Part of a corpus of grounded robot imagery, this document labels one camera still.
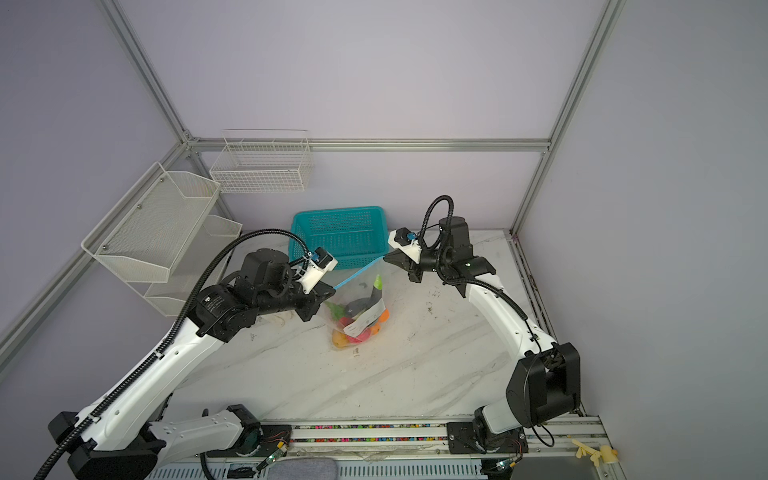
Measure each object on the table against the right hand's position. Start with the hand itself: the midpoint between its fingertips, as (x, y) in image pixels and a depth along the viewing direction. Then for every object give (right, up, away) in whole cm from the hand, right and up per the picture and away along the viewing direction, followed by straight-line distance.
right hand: (387, 253), depth 75 cm
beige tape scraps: (+52, -48, -4) cm, 71 cm away
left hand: (-14, -9, -7) cm, 18 cm away
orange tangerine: (-1, -19, +10) cm, 21 cm away
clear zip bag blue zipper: (-8, -15, +4) cm, 17 cm away
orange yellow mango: (-14, -24, +9) cm, 29 cm away
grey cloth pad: (-20, -50, -7) cm, 54 cm away
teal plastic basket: (-16, +8, +44) cm, 48 cm away
